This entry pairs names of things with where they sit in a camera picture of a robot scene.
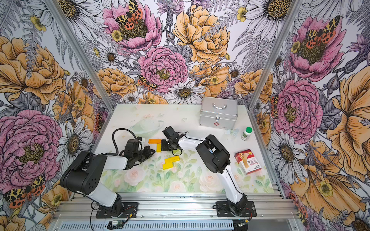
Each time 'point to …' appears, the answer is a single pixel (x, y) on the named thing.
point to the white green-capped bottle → (246, 134)
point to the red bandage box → (247, 161)
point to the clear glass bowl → (146, 128)
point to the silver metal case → (218, 112)
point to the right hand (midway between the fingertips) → (163, 150)
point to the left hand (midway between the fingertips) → (155, 154)
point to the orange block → (154, 141)
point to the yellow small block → (159, 147)
